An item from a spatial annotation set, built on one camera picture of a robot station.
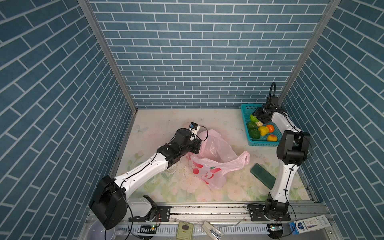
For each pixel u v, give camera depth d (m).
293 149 0.57
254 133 1.00
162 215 0.74
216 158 0.94
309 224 0.71
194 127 0.69
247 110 1.12
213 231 0.69
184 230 0.68
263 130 1.02
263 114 0.79
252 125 1.03
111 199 0.39
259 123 1.01
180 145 0.60
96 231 0.65
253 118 1.00
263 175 0.85
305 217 0.73
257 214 0.73
